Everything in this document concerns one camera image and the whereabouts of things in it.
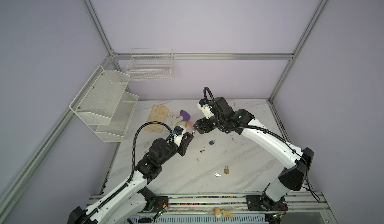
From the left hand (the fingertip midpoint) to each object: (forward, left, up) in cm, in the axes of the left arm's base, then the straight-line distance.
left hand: (189, 135), depth 73 cm
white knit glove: (+26, +12, -22) cm, 36 cm away
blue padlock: (+8, -14, -22) cm, 28 cm away
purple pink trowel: (+29, +3, -22) cm, 36 cm away
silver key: (-12, -15, -23) cm, 30 cm away
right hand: (+5, -4, +4) cm, 8 cm away
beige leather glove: (+33, +25, -23) cm, 47 cm away
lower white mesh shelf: (+3, +39, -2) cm, 39 cm away
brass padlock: (-10, -21, -23) cm, 32 cm away
